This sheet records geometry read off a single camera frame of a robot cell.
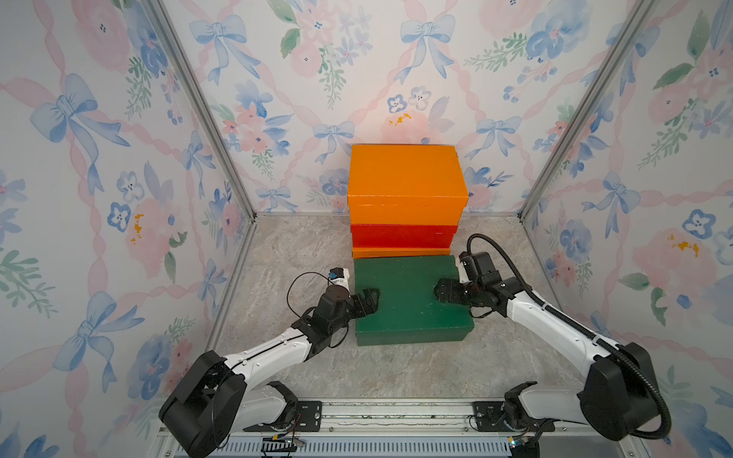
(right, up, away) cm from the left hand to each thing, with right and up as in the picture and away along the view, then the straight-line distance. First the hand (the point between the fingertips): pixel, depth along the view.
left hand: (372, 293), depth 84 cm
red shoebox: (+10, +17, +6) cm, 20 cm away
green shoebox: (+11, -4, -4) cm, 12 cm away
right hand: (+23, 0, +2) cm, 23 cm away
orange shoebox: (+1, +12, +11) cm, 16 cm away
